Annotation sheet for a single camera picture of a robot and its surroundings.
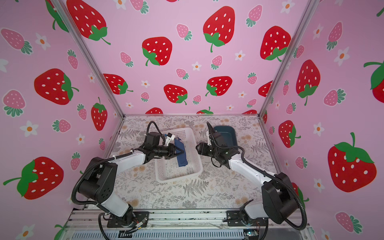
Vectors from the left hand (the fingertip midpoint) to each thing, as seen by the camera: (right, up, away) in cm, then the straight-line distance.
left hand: (183, 152), depth 85 cm
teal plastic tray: (+30, +9, +28) cm, 42 cm away
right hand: (+8, +3, 0) cm, 9 cm away
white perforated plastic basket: (-11, -12, +6) cm, 17 cm away
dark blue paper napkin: (-1, -4, -1) cm, 4 cm away
